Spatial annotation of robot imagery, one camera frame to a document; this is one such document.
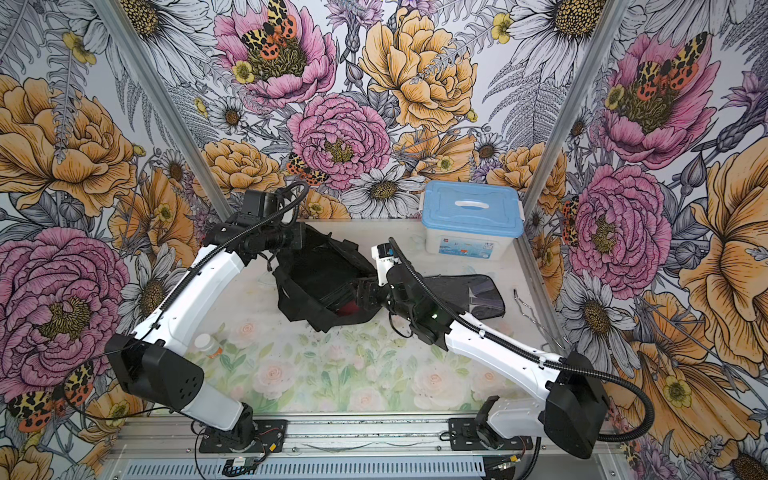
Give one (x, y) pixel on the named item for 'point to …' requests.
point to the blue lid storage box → (469, 220)
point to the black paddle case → (472, 293)
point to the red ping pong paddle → (348, 309)
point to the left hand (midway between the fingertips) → (303, 242)
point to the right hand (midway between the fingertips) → (356, 289)
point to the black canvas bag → (318, 277)
